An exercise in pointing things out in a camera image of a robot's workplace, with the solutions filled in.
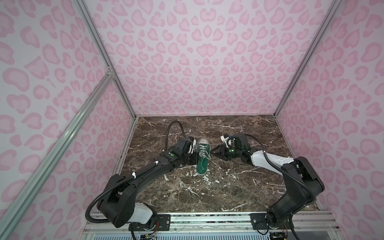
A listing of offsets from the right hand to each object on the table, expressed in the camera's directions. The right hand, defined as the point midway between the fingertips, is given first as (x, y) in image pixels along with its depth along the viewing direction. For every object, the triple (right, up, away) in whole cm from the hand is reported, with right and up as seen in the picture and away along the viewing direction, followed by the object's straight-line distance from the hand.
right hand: (213, 152), depth 84 cm
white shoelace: (-5, -1, +9) cm, 11 cm away
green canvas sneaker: (-6, -8, +5) cm, 11 cm away
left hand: (-7, -2, -1) cm, 7 cm away
